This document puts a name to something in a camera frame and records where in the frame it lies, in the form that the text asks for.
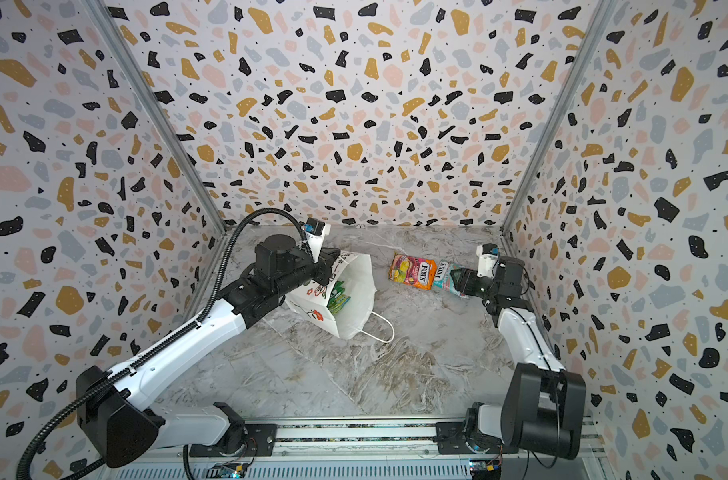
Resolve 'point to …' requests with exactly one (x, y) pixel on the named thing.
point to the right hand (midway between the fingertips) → (457, 267)
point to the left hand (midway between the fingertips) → (339, 245)
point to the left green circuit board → (227, 470)
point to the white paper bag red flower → (342, 307)
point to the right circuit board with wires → (485, 469)
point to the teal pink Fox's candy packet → (443, 278)
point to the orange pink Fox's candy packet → (413, 271)
